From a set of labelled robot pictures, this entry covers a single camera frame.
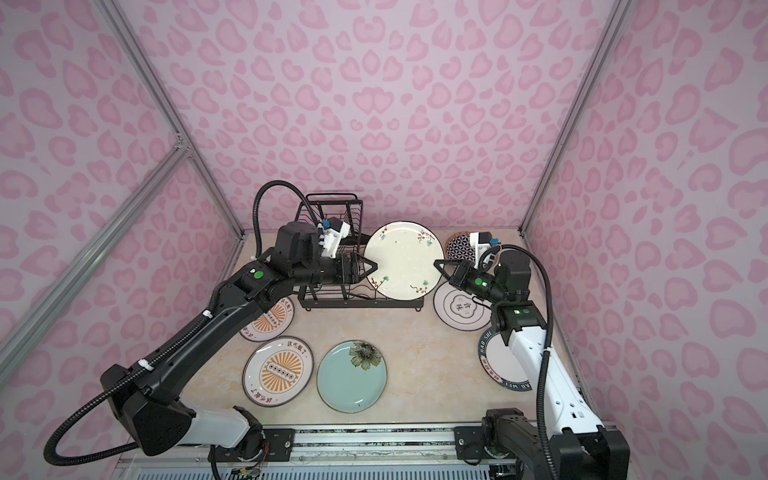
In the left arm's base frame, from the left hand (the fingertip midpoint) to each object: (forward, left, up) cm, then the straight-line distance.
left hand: (371, 267), depth 69 cm
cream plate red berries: (+5, -8, -2) cm, 10 cm away
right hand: (+1, -15, -2) cm, 16 cm away
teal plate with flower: (-15, +7, -31) cm, 35 cm away
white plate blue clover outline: (+6, -26, -32) cm, 42 cm away
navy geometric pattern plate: (+33, -30, -31) cm, 54 cm away
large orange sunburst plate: (-13, +28, -32) cm, 44 cm away
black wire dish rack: (+33, +11, -13) cm, 37 cm away
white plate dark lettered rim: (-10, -37, -36) cm, 52 cm away
